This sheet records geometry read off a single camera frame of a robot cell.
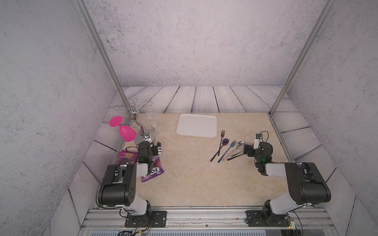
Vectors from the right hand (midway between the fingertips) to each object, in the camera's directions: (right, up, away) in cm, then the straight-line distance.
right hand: (254, 143), depth 94 cm
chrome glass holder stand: (-72, +19, -11) cm, 75 cm away
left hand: (-65, +1, 0) cm, 65 cm away
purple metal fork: (-18, +5, +13) cm, 23 cm away
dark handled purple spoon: (-17, -10, 0) cm, 20 cm away
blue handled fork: (-12, -3, +7) cm, 15 cm away
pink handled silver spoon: (-8, -2, +5) cm, 9 cm away
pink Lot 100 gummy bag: (-80, -8, -5) cm, 80 cm away
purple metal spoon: (-17, -1, +8) cm, 19 cm away
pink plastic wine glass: (-78, +6, -6) cm, 78 cm away
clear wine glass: (-62, +10, -2) cm, 63 cm away
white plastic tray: (-35, +11, +18) cm, 41 cm away
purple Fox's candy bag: (-60, -15, -7) cm, 63 cm away
